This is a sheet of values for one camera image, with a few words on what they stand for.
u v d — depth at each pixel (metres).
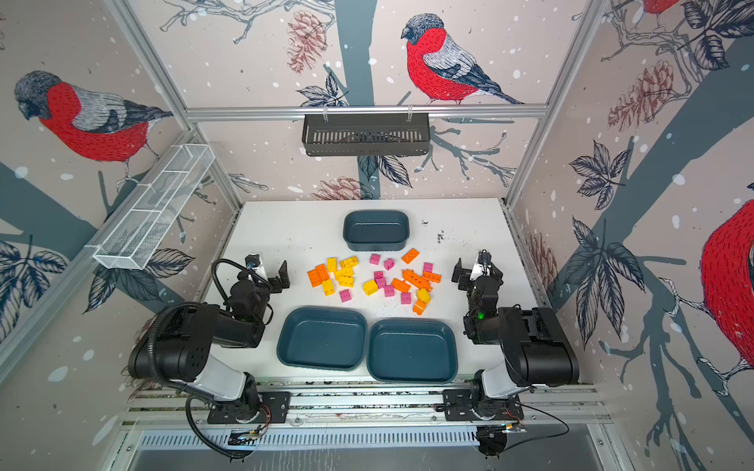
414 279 0.98
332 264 1.00
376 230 1.15
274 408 0.73
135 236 0.71
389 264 1.00
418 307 0.90
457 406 0.74
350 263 1.01
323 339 0.83
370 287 0.95
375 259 1.03
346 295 0.93
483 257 0.75
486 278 0.75
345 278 0.97
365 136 1.07
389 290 0.95
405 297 0.92
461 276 0.85
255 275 0.76
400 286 0.96
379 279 0.96
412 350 0.85
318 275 1.00
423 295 0.92
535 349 0.45
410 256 1.04
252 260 0.78
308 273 1.00
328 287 0.95
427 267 1.01
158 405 0.76
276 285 0.81
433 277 0.99
